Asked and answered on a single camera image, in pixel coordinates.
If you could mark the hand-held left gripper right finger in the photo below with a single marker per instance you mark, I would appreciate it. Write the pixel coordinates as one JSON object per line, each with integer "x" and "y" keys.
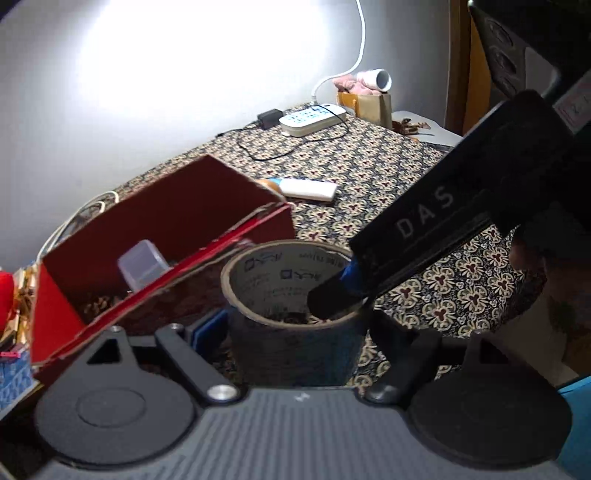
{"x": 406, "y": 355}

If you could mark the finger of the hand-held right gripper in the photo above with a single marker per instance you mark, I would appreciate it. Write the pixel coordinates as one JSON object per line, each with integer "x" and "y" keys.
{"x": 328, "y": 300}

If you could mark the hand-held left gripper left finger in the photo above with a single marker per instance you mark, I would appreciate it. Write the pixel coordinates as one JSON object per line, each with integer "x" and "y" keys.
{"x": 210, "y": 330}

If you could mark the wide tape roll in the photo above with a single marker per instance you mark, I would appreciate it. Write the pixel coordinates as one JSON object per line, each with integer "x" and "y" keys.
{"x": 295, "y": 355}

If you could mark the clear plastic case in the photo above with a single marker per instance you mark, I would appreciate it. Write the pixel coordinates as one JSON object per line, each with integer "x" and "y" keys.
{"x": 141, "y": 265}

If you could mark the white rectangular block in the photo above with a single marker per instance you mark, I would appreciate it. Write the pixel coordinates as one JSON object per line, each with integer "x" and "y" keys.
{"x": 307, "y": 189}

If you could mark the brown gourd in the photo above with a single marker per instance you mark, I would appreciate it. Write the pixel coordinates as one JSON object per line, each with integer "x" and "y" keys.
{"x": 270, "y": 185}

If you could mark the red cardboard box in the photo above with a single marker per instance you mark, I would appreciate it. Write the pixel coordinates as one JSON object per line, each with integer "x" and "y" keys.
{"x": 60, "y": 314}

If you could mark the brown dried ornament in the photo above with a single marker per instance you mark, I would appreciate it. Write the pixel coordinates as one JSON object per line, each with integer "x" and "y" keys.
{"x": 408, "y": 125}

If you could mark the patterned tablecloth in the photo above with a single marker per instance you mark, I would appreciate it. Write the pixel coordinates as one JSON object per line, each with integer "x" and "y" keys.
{"x": 369, "y": 161}

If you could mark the gold paper bag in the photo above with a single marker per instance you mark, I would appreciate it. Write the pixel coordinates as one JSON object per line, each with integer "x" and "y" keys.
{"x": 374, "y": 110}

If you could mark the white plastic bottle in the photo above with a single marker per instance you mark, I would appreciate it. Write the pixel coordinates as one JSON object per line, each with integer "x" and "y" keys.
{"x": 381, "y": 79}

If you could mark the pink plush toy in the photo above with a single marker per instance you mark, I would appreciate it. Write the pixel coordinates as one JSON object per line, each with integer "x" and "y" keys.
{"x": 346, "y": 83}

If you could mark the white power strip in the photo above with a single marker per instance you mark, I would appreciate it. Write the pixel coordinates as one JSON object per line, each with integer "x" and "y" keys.
{"x": 307, "y": 122}

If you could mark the teal cloth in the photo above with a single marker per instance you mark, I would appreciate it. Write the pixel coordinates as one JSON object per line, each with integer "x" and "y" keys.
{"x": 577, "y": 424}

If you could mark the yellow box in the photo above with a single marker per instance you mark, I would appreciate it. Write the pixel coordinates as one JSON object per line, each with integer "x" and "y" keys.
{"x": 25, "y": 295}

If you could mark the black charger adapter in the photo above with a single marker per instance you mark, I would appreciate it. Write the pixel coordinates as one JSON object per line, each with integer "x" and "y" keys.
{"x": 270, "y": 119}

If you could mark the pile of printed packets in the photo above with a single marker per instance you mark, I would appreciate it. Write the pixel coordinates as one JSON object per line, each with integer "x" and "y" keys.
{"x": 14, "y": 378}

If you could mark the red round cushion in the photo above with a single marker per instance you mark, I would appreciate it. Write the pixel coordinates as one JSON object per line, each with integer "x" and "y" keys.
{"x": 7, "y": 300}

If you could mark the wooden door frame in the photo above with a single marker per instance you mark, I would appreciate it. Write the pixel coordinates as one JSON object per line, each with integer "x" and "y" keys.
{"x": 461, "y": 69}

